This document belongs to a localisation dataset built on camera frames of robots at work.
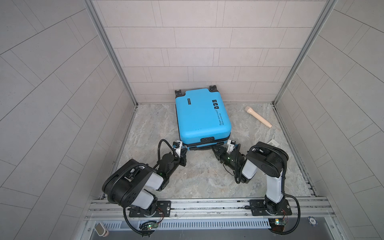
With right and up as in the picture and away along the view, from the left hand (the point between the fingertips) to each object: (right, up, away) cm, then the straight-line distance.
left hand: (189, 147), depth 87 cm
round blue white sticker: (+58, -30, -19) cm, 68 cm away
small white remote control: (+53, +1, +7) cm, 53 cm away
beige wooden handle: (+48, +18, +19) cm, 55 cm away
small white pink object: (-36, -30, -24) cm, 53 cm away
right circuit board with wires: (+42, -32, -19) cm, 56 cm away
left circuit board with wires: (-17, -30, -21) cm, 40 cm away
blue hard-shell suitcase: (+8, +17, 0) cm, 18 cm away
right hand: (+12, -1, +1) cm, 12 cm away
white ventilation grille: (+18, -31, -19) cm, 40 cm away
